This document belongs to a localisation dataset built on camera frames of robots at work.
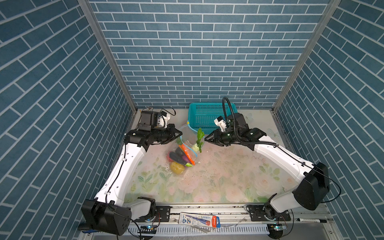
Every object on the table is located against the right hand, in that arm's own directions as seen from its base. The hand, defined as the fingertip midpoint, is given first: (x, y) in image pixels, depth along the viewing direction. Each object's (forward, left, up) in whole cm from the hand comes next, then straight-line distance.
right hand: (204, 138), depth 74 cm
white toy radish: (-3, +4, -5) cm, 7 cm away
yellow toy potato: (-9, +15, -20) cm, 26 cm away
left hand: (0, +11, +4) cm, 11 cm away
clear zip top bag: (-2, +12, -17) cm, 21 cm away
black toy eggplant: (-4, +14, -16) cm, 22 cm away
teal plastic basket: (+37, +3, -23) cm, 44 cm away
